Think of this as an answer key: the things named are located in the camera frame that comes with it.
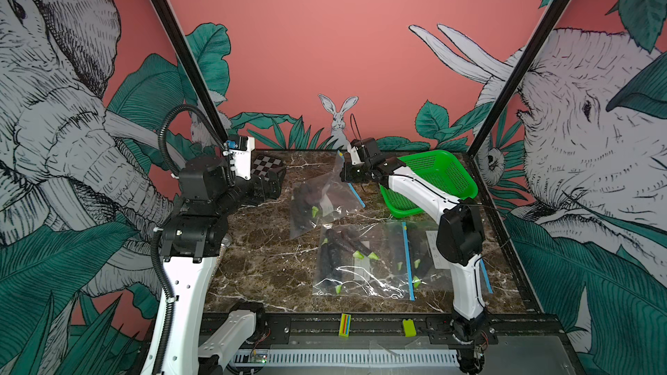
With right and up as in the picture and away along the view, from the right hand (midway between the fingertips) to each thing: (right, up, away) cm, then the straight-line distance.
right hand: (337, 170), depth 90 cm
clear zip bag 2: (-6, -11, +8) cm, 15 cm away
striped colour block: (+3, -45, -17) cm, 48 cm away
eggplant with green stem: (-13, -14, +7) cm, 20 cm away
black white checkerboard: (-33, +3, +21) cm, 39 cm away
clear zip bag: (+10, -31, -2) cm, 33 cm away
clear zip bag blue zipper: (+31, -36, -6) cm, 48 cm away
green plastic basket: (+46, +1, +21) cm, 51 cm away
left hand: (-16, +1, -28) cm, 32 cm away
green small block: (+22, -47, -15) cm, 54 cm away
